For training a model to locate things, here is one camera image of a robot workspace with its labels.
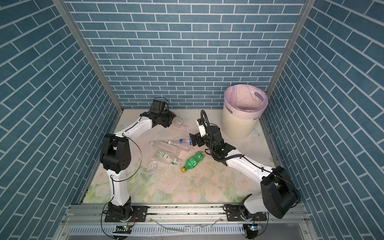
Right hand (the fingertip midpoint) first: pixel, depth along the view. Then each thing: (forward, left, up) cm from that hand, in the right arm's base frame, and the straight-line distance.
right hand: (195, 129), depth 83 cm
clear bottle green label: (-10, +17, -15) cm, 25 cm away
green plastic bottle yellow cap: (-12, +1, -15) cm, 20 cm away
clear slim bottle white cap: (+2, +13, -20) cm, 23 cm away
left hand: (+14, +14, -5) cm, 21 cm away
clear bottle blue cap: (+3, +7, -17) cm, 19 cm away
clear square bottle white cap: (-1, +20, -18) cm, 28 cm away
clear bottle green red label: (+10, +13, -6) cm, 17 cm away
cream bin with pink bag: (+29, -31, -8) cm, 43 cm away
